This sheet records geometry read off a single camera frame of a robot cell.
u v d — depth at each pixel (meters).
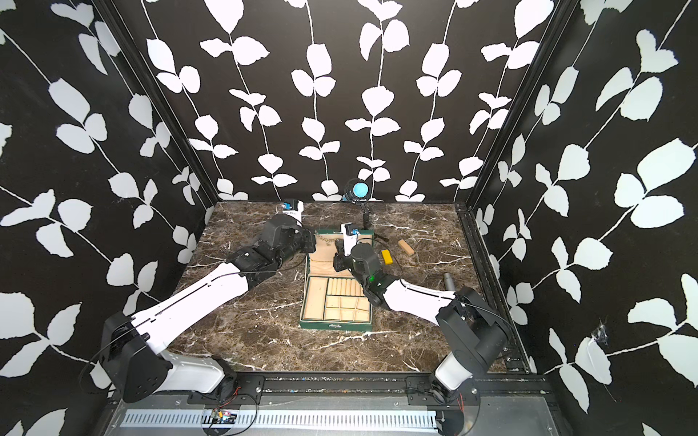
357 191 0.88
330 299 0.88
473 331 0.45
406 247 1.06
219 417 0.71
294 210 0.68
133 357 0.39
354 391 0.75
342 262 0.75
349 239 0.72
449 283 0.95
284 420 0.70
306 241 0.69
